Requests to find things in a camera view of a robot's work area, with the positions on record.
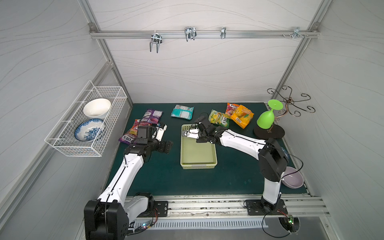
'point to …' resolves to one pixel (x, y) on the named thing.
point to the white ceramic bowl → (97, 107)
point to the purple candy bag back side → (152, 116)
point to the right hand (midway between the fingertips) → (196, 127)
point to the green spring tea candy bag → (219, 118)
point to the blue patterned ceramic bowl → (89, 130)
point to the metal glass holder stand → (276, 131)
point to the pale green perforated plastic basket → (196, 155)
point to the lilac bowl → (293, 180)
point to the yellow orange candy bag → (242, 116)
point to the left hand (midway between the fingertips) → (164, 140)
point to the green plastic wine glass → (266, 119)
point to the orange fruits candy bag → (231, 108)
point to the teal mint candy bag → (184, 112)
